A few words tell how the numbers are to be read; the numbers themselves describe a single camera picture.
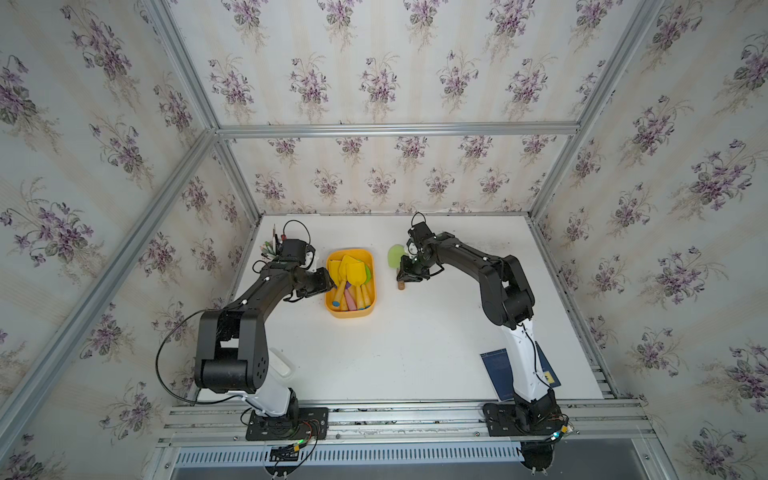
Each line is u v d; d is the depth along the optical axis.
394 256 1.08
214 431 0.73
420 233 0.85
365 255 1.03
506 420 0.73
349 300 0.93
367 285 0.98
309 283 0.78
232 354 0.45
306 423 0.73
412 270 0.91
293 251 0.72
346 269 1.01
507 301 0.59
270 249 0.96
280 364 0.80
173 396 0.40
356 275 0.99
